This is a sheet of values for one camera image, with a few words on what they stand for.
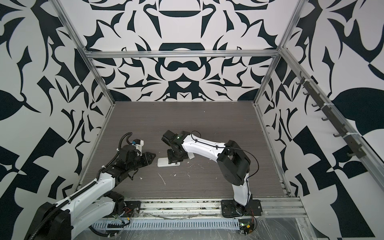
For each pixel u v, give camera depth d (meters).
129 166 0.64
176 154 0.71
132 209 0.73
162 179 0.84
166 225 0.65
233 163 0.48
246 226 0.71
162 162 0.90
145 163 0.75
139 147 0.78
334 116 0.55
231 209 0.74
